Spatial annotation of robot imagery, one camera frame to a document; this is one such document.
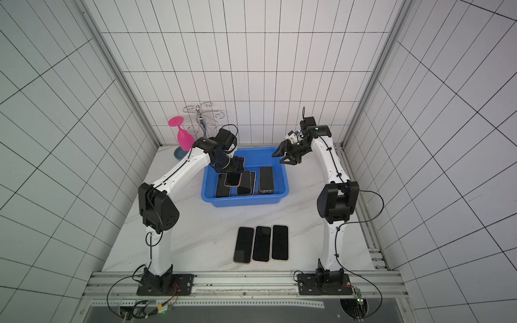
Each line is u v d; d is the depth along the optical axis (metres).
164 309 0.67
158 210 0.49
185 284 0.73
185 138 0.98
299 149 0.76
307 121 0.74
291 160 0.80
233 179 0.87
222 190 0.98
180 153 1.14
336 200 0.53
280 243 0.83
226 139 0.71
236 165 0.78
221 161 0.73
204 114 0.93
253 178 1.00
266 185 0.98
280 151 0.80
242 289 0.73
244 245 0.82
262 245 0.81
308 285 0.72
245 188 1.06
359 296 0.70
